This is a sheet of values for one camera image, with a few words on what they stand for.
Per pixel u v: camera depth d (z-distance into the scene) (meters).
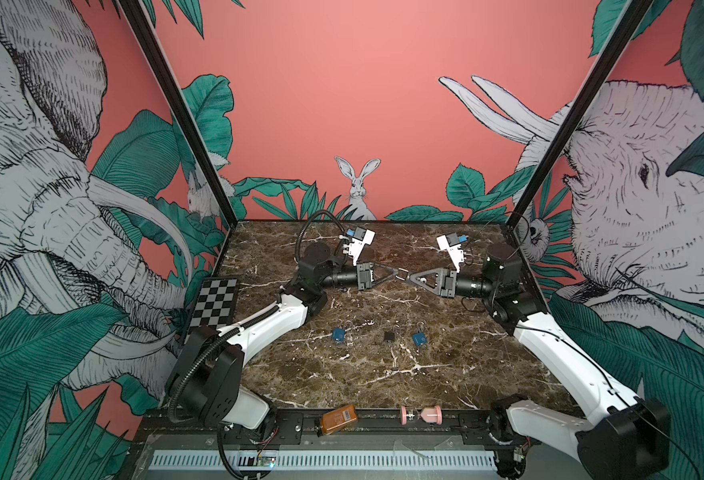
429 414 0.75
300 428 0.74
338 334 0.91
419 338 0.90
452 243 0.65
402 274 0.68
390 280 0.69
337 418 0.73
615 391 0.42
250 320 0.50
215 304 0.93
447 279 0.62
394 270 0.68
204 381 0.42
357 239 0.67
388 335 0.90
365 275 0.64
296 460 0.70
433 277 0.65
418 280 0.67
